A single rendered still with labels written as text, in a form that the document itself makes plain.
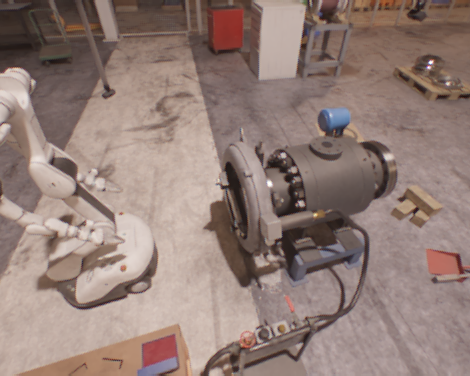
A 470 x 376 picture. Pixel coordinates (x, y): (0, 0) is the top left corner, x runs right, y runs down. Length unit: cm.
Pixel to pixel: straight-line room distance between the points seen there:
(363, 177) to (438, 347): 118
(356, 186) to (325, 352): 106
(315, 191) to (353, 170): 30
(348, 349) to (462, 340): 76
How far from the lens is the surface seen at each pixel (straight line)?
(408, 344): 224
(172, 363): 134
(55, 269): 207
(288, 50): 538
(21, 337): 240
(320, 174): 169
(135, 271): 190
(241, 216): 178
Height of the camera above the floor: 187
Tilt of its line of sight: 43 degrees down
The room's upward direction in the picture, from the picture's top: straight up
